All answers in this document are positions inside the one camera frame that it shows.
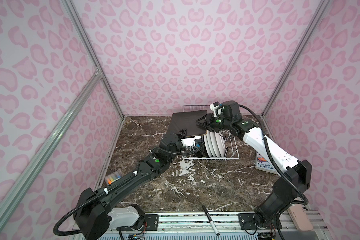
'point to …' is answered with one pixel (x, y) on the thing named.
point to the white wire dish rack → (231, 152)
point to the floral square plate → (199, 144)
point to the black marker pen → (210, 220)
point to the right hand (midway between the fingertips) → (198, 121)
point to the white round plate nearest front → (223, 148)
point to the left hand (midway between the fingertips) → (183, 124)
